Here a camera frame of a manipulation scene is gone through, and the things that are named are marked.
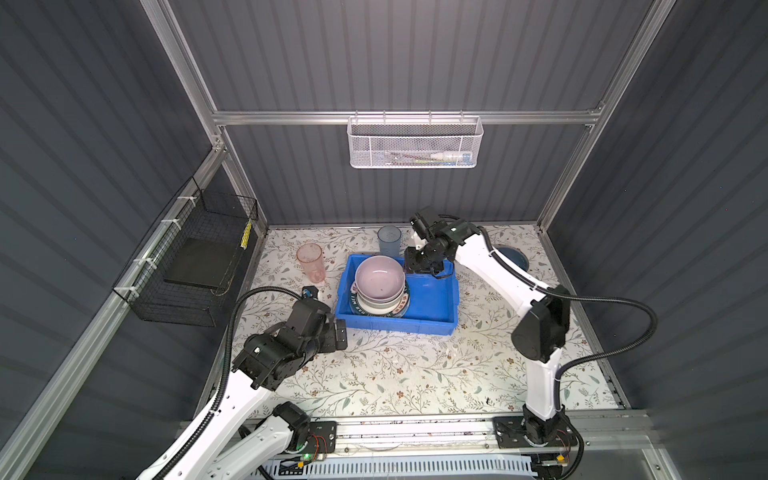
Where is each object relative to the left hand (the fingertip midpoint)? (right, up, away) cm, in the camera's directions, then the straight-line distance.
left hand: (329, 328), depth 73 cm
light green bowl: (+11, +2, +18) cm, 21 cm away
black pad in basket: (-33, +16, +3) cm, 37 cm away
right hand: (+21, +14, +13) cm, 28 cm away
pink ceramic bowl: (+11, +11, +22) cm, 27 cm away
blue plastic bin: (+29, 0, +27) cm, 40 cm away
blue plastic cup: (+15, +23, +27) cm, 39 cm away
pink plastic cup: (-12, +18, +27) cm, 34 cm away
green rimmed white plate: (+18, +1, +19) cm, 26 cm away
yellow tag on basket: (-26, +24, +10) cm, 37 cm away
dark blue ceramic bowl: (+60, +18, +32) cm, 70 cm away
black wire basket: (-38, +29, +7) cm, 49 cm away
